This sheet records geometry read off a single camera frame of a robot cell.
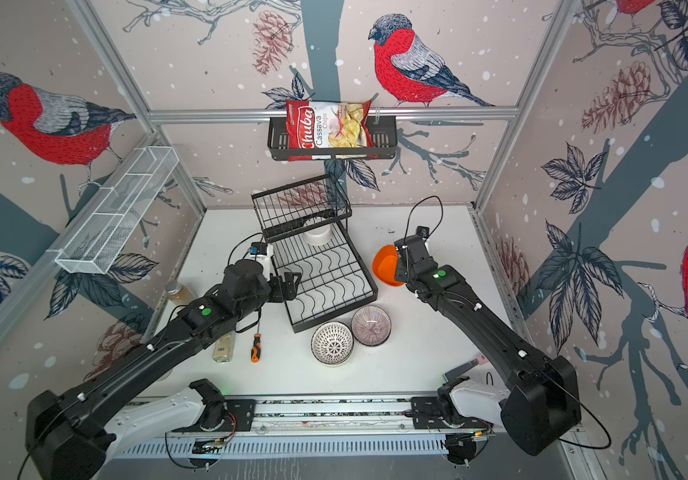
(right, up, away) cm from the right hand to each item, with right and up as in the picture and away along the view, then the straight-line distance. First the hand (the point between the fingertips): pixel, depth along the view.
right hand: (404, 267), depth 82 cm
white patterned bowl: (-20, -21, 0) cm, 29 cm away
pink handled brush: (+21, -26, -1) cm, 33 cm away
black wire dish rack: (-35, +14, +32) cm, 49 cm away
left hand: (-31, -1, -6) cm, 32 cm away
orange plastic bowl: (-5, 0, +6) cm, 7 cm away
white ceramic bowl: (-26, +8, +21) cm, 35 cm away
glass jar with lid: (-66, -9, +6) cm, 67 cm away
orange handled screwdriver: (-42, -23, +2) cm, 48 cm away
